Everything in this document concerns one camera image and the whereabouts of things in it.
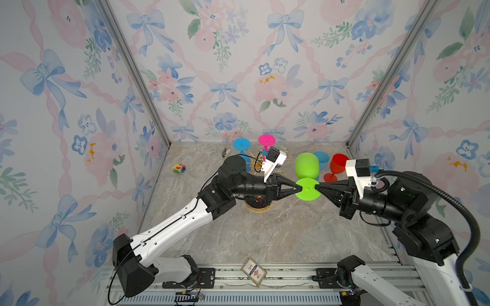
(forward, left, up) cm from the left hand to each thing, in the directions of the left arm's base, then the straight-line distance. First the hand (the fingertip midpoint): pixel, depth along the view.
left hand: (300, 190), depth 52 cm
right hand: (+1, -5, +1) cm, 5 cm away
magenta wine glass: (+31, +7, -11) cm, 33 cm away
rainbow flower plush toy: (+38, +53, -39) cm, 76 cm away
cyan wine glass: (+29, +17, -11) cm, 35 cm away
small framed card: (-13, +12, -40) cm, 44 cm away
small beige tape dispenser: (+49, +28, -39) cm, 69 cm away
